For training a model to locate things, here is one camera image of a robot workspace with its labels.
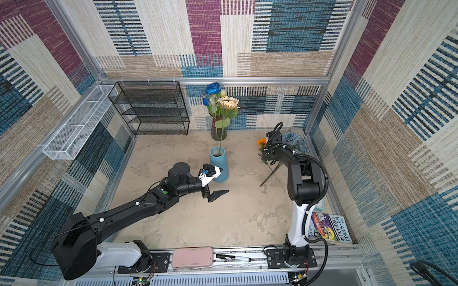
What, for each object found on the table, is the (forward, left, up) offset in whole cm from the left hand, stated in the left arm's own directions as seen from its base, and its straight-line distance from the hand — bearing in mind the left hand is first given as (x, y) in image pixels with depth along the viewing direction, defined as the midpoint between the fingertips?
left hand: (224, 176), depth 73 cm
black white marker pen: (-25, -5, -22) cm, 34 cm away
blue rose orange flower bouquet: (+28, -36, -9) cm, 47 cm away
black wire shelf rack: (+53, +45, -6) cm, 70 cm away
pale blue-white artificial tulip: (+34, +6, +12) cm, 37 cm away
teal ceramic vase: (+11, +3, -1) cm, 12 cm away
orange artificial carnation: (+33, -22, -17) cm, 44 cm away
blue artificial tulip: (+42, +10, +6) cm, 43 cm away
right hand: (+24, -25, -17) cm, 39 cm away
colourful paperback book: (-15, -47, -20) cm, 53 cm away
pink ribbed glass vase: (+44, +5, -20) cm, 49 cm away
